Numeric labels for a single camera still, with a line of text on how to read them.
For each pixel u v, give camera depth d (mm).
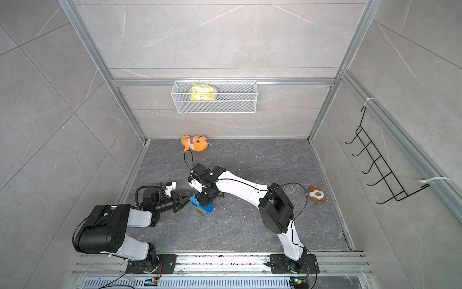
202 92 878
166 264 736
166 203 780
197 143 1070
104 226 502
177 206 798
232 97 1007
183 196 817
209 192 699
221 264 746
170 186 854
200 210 854
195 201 842
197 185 760
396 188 613
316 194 904
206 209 819
